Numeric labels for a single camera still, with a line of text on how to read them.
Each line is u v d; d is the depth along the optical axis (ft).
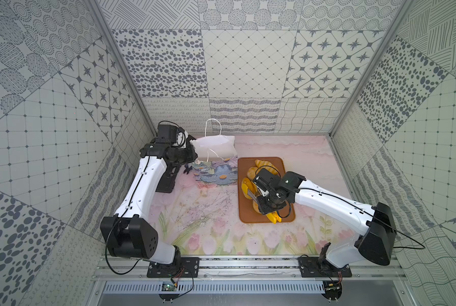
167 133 1.98
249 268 2.51
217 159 2.30
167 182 3.05
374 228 1.36
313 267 2.44
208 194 3.13
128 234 1.34
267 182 1.95
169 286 2.35
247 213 2.90
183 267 2.40
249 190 2.82
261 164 3.33
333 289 2.36
